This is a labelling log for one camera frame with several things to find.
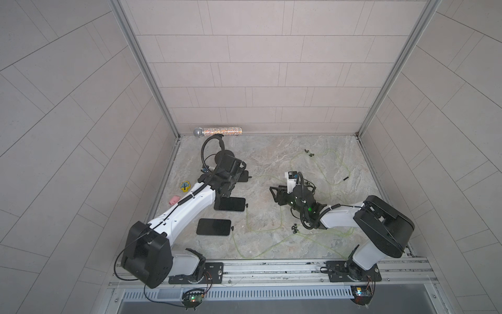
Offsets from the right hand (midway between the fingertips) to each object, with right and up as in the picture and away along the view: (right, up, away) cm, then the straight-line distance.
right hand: (273, 188), depth 87 cm
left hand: (-15, +7, -3) cm, 16 cm away
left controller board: (-28, -32, -23) cm, 48 cm away
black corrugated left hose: (-26, +12, -17) cm, 33 cm away
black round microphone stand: (-25, +16, +12) cm, 32 cm away
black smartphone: (-14, +4, +11) cm, 18 cm away
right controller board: (+30, -34, -19) cm, 49 cm away
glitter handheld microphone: (-33, +26, -1) cm, 42 cm away
